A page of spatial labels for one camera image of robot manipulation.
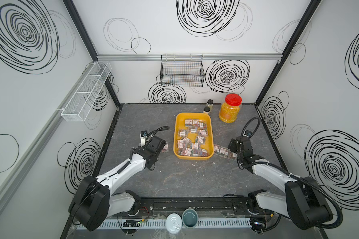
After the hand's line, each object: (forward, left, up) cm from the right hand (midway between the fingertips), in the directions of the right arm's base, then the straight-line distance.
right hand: (237, 143), depth 89 cm
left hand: (-7, +56, +3) cm, 56 cm away
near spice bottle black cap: (+26, +17, +2) cm, 31 cm away
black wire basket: (+63, +36, +10) cm, 73 cm away
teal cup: (-38, +29, -6) cm, 48 cm away
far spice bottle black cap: (+36, +14, 0) cm, 38 cm away
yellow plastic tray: (+17, +36, -5) cm, 40 cm away
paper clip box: (-2, +12, -4) cm, 13 cm away
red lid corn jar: (+23, +2, +3) cm, 24 cm away
